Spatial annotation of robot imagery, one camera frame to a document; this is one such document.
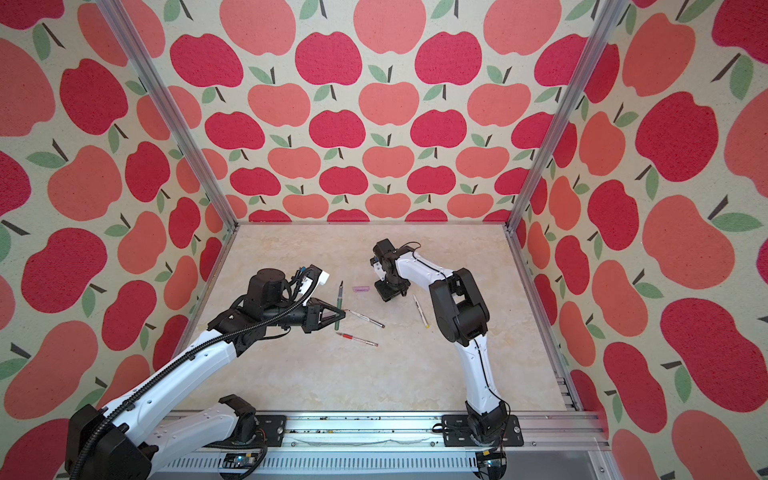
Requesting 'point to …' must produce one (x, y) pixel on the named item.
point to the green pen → (339, 303)
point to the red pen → (355, 338)
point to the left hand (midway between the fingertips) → (345, 318)
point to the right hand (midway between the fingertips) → (395, 292)
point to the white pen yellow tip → (427, 326)
